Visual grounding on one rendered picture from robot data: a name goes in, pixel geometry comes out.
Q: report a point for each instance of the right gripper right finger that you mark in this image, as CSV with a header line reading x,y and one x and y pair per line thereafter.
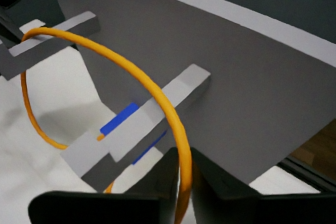
x,y
220,198

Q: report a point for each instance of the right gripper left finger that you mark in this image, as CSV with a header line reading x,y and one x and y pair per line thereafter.
x,y
139,204

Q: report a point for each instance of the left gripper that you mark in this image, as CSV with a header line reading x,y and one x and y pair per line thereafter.
x,y
8,29

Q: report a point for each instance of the orange cable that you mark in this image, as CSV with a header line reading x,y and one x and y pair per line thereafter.
x,y
185,161

